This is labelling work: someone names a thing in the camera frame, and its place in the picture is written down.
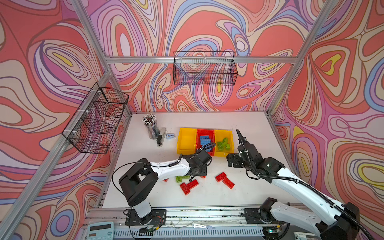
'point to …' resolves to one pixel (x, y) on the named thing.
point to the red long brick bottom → (185, 188)
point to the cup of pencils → (150, 121)
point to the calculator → (100, 230)
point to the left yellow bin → (186, 141)
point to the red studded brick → (228, 183)
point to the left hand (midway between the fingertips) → (205, 170)
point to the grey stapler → (160, 138)
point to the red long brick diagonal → (192, 184)
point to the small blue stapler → (170, 136)
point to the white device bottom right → (305, 236)
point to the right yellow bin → (219, 136)
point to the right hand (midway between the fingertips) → (236, 160)
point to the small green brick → (227, 147)
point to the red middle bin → (206, 132)
